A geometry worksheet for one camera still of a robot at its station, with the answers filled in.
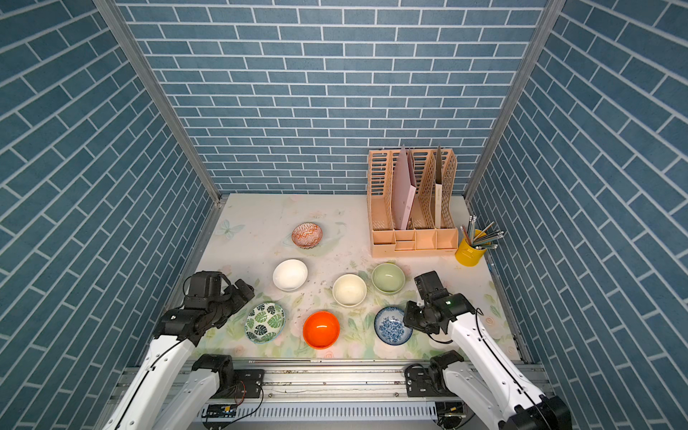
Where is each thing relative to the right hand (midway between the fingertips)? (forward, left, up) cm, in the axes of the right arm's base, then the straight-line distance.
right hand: (408, 320), depth 81 cm
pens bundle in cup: (+30, -27, +5) cm, 41 cm away
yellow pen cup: (+24, -22, +2) cm, 33 cm away
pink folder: (+44, +2, +14) cm, 47 cm away
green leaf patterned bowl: (-3, +45, -4) cm, 46 cm away
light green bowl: (+15, +6, -3) cm, 17 cm away
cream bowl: (+10, +19, -4) cm, 22 cm away
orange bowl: (-4, +27, -4) cm, 27 cm away
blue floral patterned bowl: (-1, +5, -4) cm, 7 cm away
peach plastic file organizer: (+30, -5, +5) cm, 31 cm away
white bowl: (+13, +40, -2) cm, 43 cm away
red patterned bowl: (+31, +38, -3) cm, 49 cm away
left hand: (+2, +48, +6) cm, 48 cm away
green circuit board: (-26, +51, -7) cm, 58 cm away
